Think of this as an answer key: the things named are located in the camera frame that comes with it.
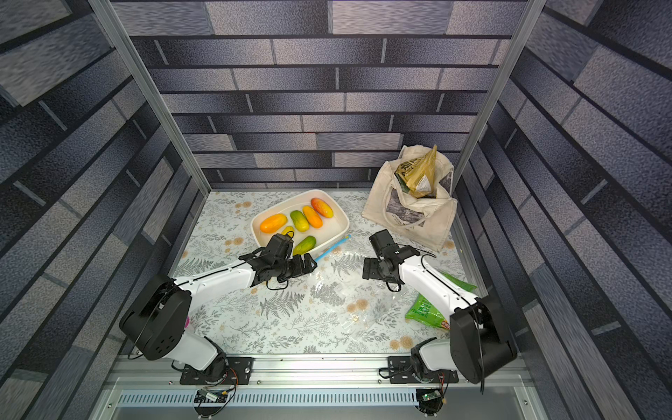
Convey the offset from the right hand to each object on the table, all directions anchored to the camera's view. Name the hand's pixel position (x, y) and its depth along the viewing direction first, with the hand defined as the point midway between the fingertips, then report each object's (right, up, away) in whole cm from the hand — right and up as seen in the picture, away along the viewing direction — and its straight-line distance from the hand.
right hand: (377, 271), depth 87 cm
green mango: (-26, +8, +8) cm, 29 cm away
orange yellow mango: (-40, +16, +15) cm, 46 cm away
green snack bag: (+14, -11, -7) cm, 19 cm away
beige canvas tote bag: (+19, +17, +6) cm, 26 cm away
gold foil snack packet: (+16, +34, +4) cm, 38 cm away
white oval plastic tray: (-16, +13, +17) cm, 27 cm away
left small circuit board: (-51, -31, -16) cm, 62 cm away
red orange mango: (-20, +23, +22) cm, 38 cm away
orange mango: (-23, +17, +16) cm, 33 cm away
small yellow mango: (-34, +14, +15) cm, 40 cm away
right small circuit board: (+13, -33, -15) cm, 39 cm away
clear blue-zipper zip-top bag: (-14, -8, +2) cm, 16 cm away
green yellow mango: (-29, +17, +16) cm, 37 cm away
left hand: (-23, +2, +1) cm, 23 cm away
